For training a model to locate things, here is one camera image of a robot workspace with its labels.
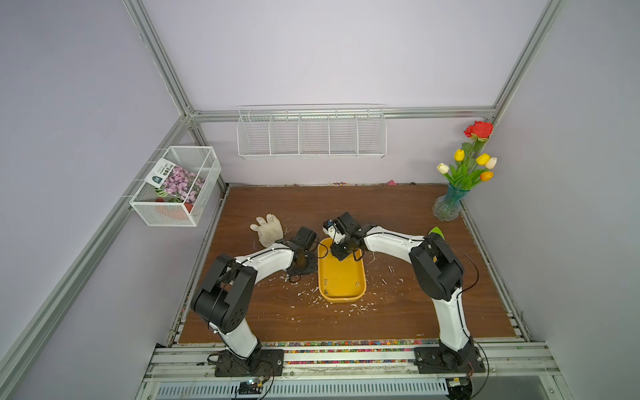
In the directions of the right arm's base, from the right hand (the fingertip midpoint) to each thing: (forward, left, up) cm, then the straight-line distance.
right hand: (335, 247), depth 98 cm
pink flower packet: (+5, +49, +33) cm, 59 cm away
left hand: (-9, +10, 0) cm, 14 cm away
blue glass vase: (+15, -47, +6) cm, 49 cm away
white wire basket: (-2, +54, +28) cm, 61 cm away
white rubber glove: (+9, +28, -1) cm, 29 cm away
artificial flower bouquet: (+17, -50, +25) cm, 58 cm away
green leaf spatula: (+8, -43, -1) cm, 44 cm away
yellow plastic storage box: (-14, -2, 0) cm, 14 cm away
